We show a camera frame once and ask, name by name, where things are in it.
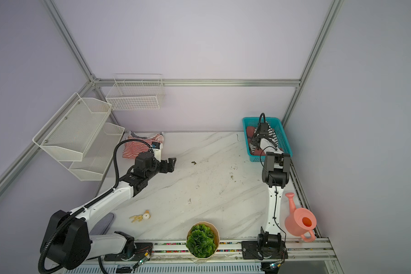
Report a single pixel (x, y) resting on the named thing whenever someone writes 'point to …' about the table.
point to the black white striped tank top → (266, 144)
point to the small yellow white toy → (146, 216)
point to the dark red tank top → (250, 132)
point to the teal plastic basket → (283, 140)
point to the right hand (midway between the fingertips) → (252, 139)
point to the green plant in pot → (202, 239)
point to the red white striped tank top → (132, 149)
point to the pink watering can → (300, 222)
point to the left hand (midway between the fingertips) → (167, 159)
